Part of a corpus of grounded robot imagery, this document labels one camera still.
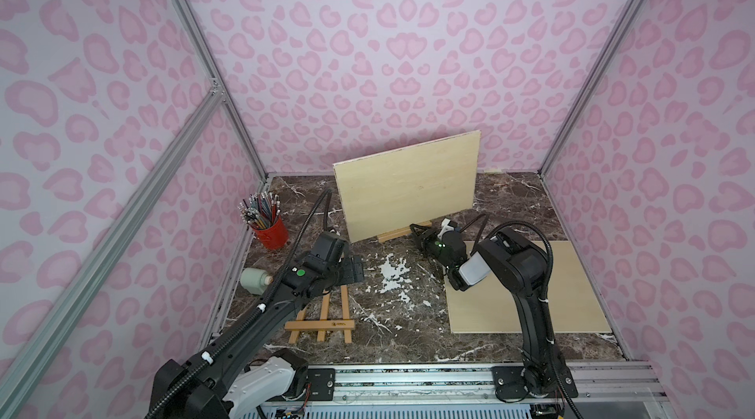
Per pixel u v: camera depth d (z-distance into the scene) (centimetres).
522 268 56
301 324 82
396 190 87
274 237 100
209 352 41
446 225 95
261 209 95
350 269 71
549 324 62
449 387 75
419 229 97
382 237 96
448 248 80
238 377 53
